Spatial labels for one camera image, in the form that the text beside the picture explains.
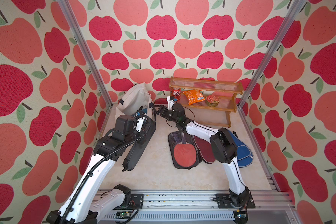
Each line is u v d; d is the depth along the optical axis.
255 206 0.73
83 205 0.37
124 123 0.48
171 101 0.84
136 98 1.09
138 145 0.66
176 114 0.76
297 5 0.69
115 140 0.48
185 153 0.90
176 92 0.96
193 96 1.00
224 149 0.56
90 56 0.91
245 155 0.86
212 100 0.99
